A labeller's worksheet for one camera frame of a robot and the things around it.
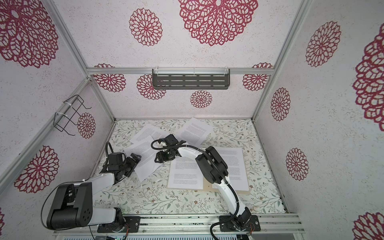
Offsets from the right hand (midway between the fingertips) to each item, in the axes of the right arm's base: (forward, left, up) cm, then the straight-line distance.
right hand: (158, 157), depth 95 cm
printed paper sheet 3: (-4, +7, -3) cm, 9 cm away
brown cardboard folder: (-17, -33, -4) cm, 37 cm away
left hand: (-4, +12, -1) cm, 12 cm away
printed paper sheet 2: (+3, -49, -3) cm, 50 cm away
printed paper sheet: (-8, -18, -3) cm, 20 cm away
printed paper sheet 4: (+25, +12, -2) cm, 28 cm away
